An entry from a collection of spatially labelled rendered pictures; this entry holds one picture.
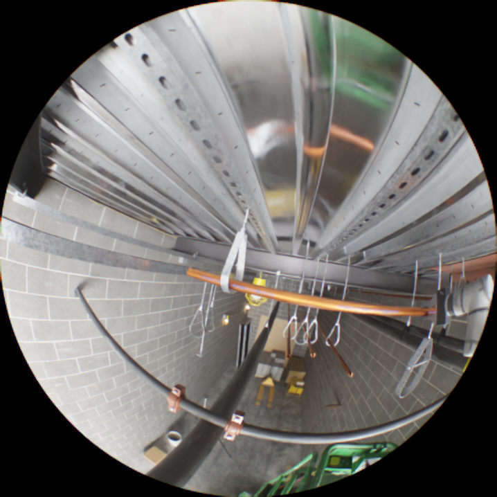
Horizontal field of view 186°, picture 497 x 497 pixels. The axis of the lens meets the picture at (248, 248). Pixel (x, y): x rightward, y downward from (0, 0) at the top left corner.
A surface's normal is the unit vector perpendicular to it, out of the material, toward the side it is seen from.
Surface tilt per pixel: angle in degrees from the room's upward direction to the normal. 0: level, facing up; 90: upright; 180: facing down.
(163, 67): 180
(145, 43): 180
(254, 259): 90
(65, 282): 90
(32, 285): 90
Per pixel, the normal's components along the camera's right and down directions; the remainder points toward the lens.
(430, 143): -0.21, 0.97
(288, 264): -0.25, -0.20
